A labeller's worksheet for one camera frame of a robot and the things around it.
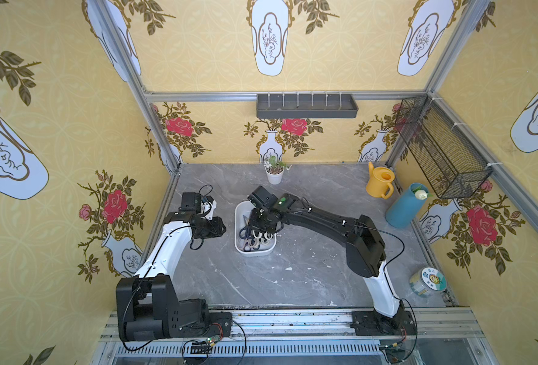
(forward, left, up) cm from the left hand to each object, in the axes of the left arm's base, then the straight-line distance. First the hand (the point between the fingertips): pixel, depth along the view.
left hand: (218, 228), depth 86 cm
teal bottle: (+7, -75, 0) cm, 75 cm away
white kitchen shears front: (-3, -16, -1) cm, 16 cm away
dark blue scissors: (+2, -11, -6) cm, 12 cm away
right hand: (-2, -10, 0) cm, 10 cm away
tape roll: (-21, -70, 0) cm, 74 cm away
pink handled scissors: (-2, -9, -8) cm, 12 cm away
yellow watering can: (+21, -68, +2) cm, 71 cm away
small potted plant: (+33, -23, -3) cm, 40 cm away
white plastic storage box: (+6, -8, -5) cm, 11 cm away
